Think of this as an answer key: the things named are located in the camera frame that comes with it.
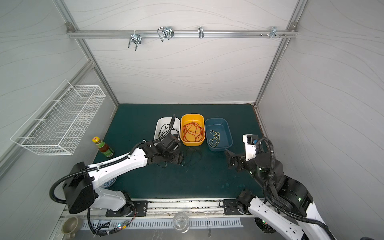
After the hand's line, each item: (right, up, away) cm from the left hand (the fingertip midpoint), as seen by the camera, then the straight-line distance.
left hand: (181, 155), depth 81 cm
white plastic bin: (-16, +19, +23) cm, 33 cm away
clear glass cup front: (+1, -25, -17) cm, 30 cm away
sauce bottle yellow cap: (-45, +4, +1) cm, 45 cm away
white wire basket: (-56, +17, -14) cm, 60 cm away
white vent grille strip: (-33, -31, -11) cm, 47 cm away
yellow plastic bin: (+10, +20, +26) cm, 34 cm away
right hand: (+26, +10, -19) cm, 33 cm away
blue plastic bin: (+26, +16, +25) cm, 39 cm away
